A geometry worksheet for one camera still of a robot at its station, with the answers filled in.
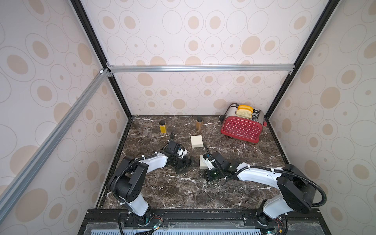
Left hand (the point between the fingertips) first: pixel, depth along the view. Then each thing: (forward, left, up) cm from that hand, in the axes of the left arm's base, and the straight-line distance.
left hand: (195, 166), depth 85 cm
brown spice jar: (+34, -3, 0) cm, 34 cm away
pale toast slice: (+31, -31, +14) cm, 46 cm away
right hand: (-6, -4, -3) cm, 8 cm away
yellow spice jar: (+30, +23, +1) cm, 38 cm away
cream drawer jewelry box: (+23, -1, -8) cm, 25 cm away
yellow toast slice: (+34, -32, +16) cm, 50 cm away
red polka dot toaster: (+24, -32, +7) cm, 41 cm away
